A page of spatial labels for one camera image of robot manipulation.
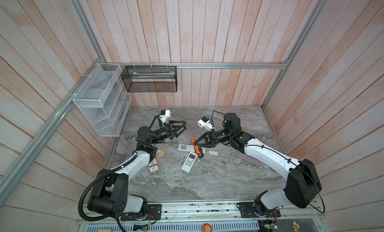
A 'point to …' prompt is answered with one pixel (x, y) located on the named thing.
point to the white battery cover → (213, 153)
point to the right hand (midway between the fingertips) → (196, 146)
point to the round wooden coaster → (160, 153)
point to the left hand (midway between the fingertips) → (186, 128)
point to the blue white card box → (153, 167)
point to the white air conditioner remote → (189, 162)
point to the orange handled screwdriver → (199, 151)
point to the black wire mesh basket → (150, 78)
